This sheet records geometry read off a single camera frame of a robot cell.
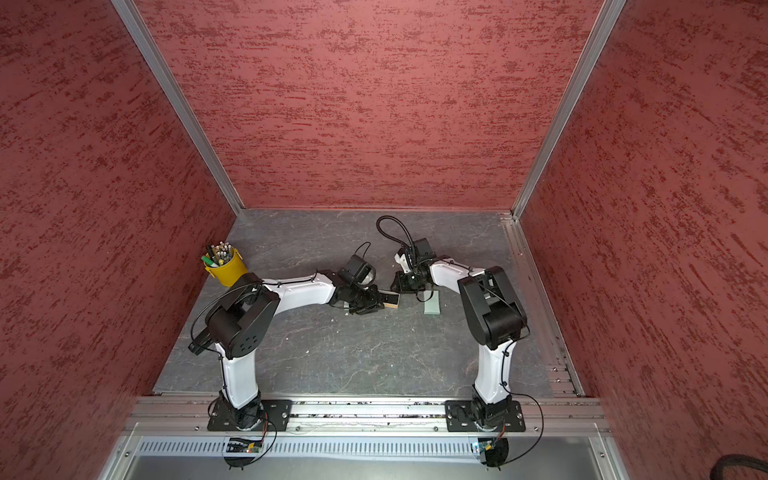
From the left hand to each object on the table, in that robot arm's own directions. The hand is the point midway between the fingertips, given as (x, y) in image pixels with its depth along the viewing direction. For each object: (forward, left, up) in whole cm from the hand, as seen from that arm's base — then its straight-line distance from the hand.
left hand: (382, 312), depth 91 cm
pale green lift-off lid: (+2, -16, +1) cm, 16 cm away
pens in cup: (+11, +50, +14) cm, 53 cm away
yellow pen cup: (+9, +49, +6) cm, 51 cm away
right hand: (+7, -4, 0) cm, 8 cm away
